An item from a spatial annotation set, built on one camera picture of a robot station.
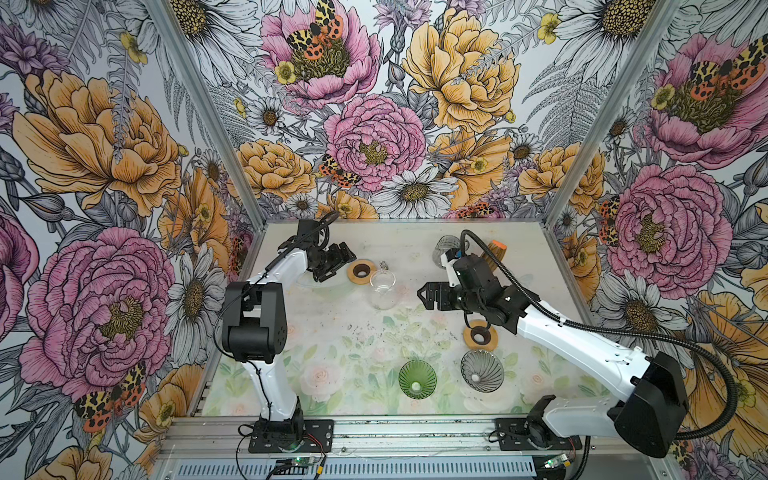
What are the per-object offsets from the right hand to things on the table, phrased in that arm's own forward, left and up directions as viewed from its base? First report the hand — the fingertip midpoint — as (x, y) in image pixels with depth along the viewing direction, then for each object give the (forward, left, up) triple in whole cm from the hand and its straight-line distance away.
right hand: (434, 302), depth 79 cm
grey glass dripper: (-13, -13, -15) cm, 24 cm away
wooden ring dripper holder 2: (0, -15, -16) cm, 22 cm away
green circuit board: (-32, +35, -20) cm, 52 cm away
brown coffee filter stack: (+24, -25, -7) cm, 35 cm away
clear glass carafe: (+15, +14, -13) cm, 24 cm away
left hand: (+17, +25, -8) cm, 31 cm away
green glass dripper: (-14, +5, -16) cm, 22 cm away
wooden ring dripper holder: (+22, +22, -16) cm, 35 cm away
